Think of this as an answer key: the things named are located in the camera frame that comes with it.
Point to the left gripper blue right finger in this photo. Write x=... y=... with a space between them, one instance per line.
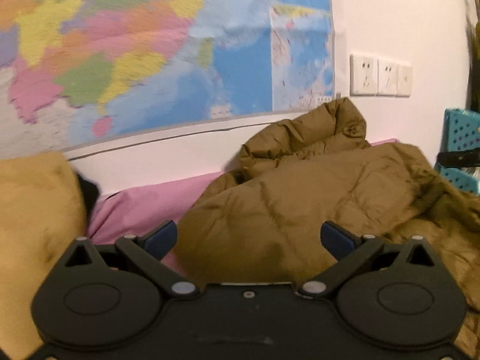
x=352 y=253

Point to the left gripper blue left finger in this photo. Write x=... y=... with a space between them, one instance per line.
x=143 y=254

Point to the brown puffer jacket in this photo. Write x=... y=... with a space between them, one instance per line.
x=429 y=206

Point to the pink bed sheet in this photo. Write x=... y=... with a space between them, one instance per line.
x=142 y=209

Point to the yellow-tan jacket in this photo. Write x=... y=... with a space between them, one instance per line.
x=42 y=211

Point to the teal plastic basket rack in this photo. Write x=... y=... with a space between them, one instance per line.
x=458 y=160

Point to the white wall socket middle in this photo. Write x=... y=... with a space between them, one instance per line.
x=387 y=77

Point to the white wall socket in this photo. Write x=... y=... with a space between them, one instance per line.
x=363 y=75
x=387 y=77

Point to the white wall socket left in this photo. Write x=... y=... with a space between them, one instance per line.
x=363 y=75

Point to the white network wall plate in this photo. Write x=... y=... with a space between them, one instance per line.
x=405 y=80

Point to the colourful wall map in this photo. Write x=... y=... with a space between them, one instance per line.
x=74 y=72

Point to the hanging bags on wall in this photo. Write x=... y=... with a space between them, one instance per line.
x=472 y=31

